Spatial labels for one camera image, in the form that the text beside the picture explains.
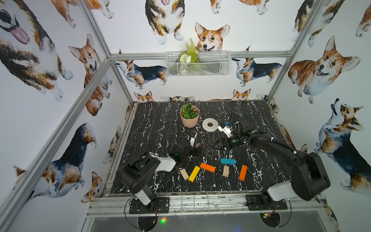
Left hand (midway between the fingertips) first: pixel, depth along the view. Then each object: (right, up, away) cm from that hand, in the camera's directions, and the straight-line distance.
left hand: (198, 139), depth 91 cm
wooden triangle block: (0, -4, +4) cm, 6 cm away
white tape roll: (+9, +5, +13) cm, 17 cm away
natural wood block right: (+17, -17, -6) cm, 24 cm away
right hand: (+10, -2, -10) cm, 14 cm away
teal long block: (+19, -13, -2) cm, 23 cm away
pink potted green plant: (-5, +15, +4) cm, 17 cm away
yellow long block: (-2, -18, -7) cm, 20 cm away
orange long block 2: (+26, -18, -7) cm, 32 cm away
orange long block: (+5, -15, -5) cm, 17 cm away
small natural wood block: (-8, -19, -7) cm, 22 cm away
